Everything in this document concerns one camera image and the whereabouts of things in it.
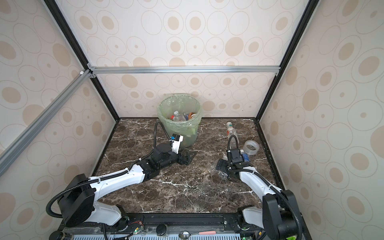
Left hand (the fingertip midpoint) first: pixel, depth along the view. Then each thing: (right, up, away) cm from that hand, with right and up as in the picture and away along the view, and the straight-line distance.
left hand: (194, 150), depth 76 cm
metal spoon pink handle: (-5, -41, -4) cm, 41 cm away
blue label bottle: (-5, +19, +24) cm, 31 cm away
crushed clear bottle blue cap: (+16, -16, +13) cm, 26 cm away
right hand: (+18, -12, +14) cm, 26 cm away
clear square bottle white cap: (-11, +19, +24) cm, 33 cm away
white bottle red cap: (-15, +20, +25) cm, 36 cm away
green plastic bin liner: (-8, +29, +24) cm, 38 cm away
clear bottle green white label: (+26, +10, +33) cm, 43 cm away
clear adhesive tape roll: (+39, -1, +27) cm, 47 cm away
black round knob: (-14, -33, -12) cm, 38 cm away
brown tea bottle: (-3, +21, +19) cm, 28 cm away
